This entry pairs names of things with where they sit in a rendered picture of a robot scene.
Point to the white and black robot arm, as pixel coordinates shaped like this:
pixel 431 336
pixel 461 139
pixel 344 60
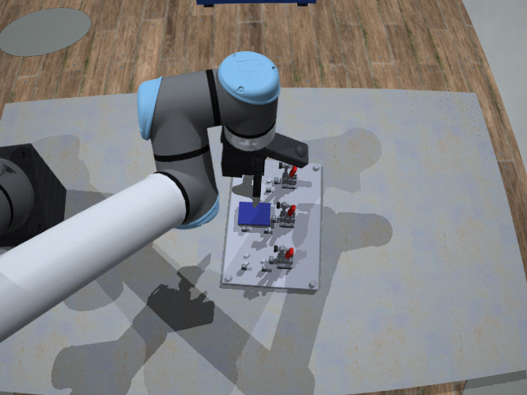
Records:
pixel 174 112

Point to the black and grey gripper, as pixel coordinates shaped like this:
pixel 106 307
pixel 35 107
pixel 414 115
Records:
pixel 238 163

